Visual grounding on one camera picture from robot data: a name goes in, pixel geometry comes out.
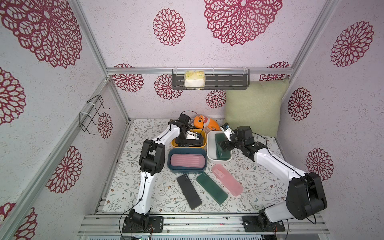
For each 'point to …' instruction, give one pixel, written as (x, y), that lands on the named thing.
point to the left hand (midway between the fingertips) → (185, 136)
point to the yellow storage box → (203, 134)
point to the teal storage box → (187, 150)
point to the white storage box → (211, 146)
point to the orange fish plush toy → (201, 121)
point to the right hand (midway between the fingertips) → (224, 134)
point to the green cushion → (258, 107)
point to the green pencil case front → (218, 194)
